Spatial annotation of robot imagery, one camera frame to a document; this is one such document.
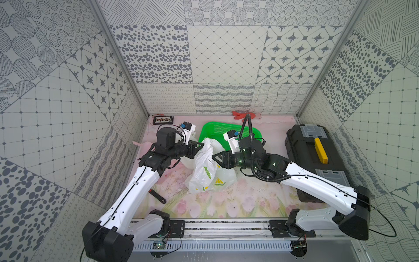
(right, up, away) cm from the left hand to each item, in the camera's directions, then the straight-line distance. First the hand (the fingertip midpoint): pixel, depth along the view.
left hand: (207, 146), depth 71 cm
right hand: (+4, -5, -2) cm, 7 cm away
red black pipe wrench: (-24, -28, +11) cm, 39 cm away
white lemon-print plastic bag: (0, -13, +1) cm, 13 cm away
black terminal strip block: (-35, +15, +46) cm, 60 cm away
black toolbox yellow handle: (+54, -2, +14) cm, 56 cm away
